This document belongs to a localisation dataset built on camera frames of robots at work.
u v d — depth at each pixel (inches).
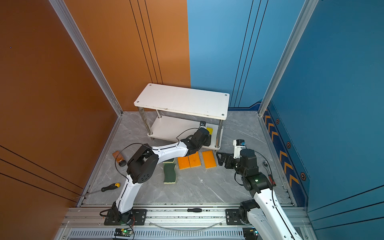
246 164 22.0
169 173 33.4
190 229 27.9
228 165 26.7
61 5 27.3
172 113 29.1
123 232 27.9
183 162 36.0
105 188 32.0
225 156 26.9
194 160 36.2
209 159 36.4
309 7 27.4
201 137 29.2
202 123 32.8
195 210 29.9
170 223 28.5
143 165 21.4
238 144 26.4
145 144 22.1
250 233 27.7
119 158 35.9
